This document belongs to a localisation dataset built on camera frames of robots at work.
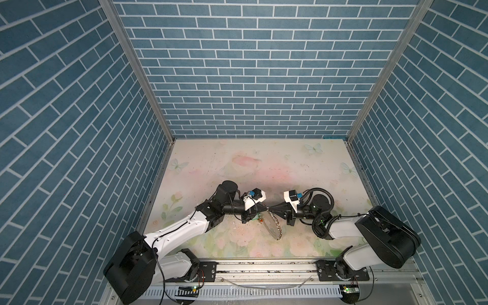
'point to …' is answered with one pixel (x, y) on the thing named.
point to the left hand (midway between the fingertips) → (264, 209)
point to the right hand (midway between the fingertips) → (269, 208)
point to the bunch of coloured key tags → (259, 218)
